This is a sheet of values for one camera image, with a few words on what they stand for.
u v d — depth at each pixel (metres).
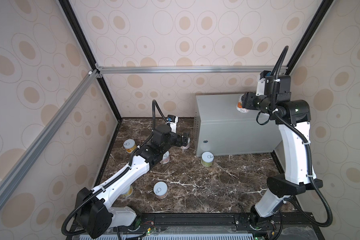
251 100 0.57
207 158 0.92
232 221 0.75
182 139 0.67
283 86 0.44
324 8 0.68
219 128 0.75
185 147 1.00
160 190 0.79
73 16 0.70
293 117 0.40
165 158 0.92
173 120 0.64
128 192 0.80
